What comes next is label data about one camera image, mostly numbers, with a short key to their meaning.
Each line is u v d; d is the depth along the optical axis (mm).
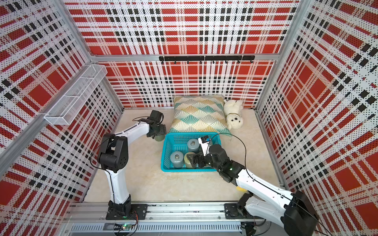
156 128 784
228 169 580
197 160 676
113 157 533
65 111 692
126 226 691
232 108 1112
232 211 735
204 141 670
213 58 887
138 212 734
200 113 960
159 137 991
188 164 828
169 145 937
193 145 891
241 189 802
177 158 838
